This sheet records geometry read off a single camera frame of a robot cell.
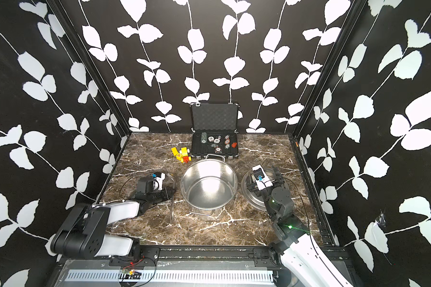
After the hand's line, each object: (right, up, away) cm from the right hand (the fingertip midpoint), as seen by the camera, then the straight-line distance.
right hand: (260, 165), depth 72 cm
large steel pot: (-24, -12, +21) cm, 34 cm away
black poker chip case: (-21, +20, +46) cm, 54 cm away
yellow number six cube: (-42, +2, +35) cm, 54 cm away
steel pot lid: (+2, -20, +17) cm, 27 cm away
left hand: (-40, -14, +20) cm, 46 cm away
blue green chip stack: (-28, +14, +42) cm, 53 cm away
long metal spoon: (-41, -24, +14) cm, 49 cm away
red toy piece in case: (-8, +9, +40) cm, 42 cm away
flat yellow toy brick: (-46, +6, +39) cm, 60 cm away
